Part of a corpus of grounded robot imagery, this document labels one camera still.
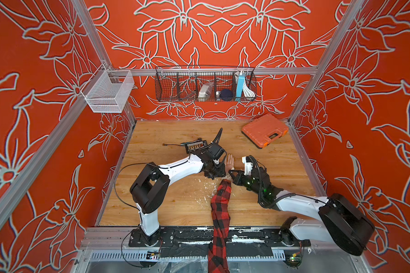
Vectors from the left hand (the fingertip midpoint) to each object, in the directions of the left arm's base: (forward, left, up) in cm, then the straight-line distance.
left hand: (224, 173), depth 86 cm
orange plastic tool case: (+34, -26, -1) cm, 43 cm away
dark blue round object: (+38, +1, +22) cm, 44 cm away
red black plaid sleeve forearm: (-17, +2, +2) cm, 17 cm away
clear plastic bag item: (+36, +12, +25) cm, 46 cm away
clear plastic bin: (+33, +67, +25) cm, 79 cm away
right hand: (-1, 0, +4) cm, 4 cm away
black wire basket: (+47, +27, +23) cm, 58 cm away
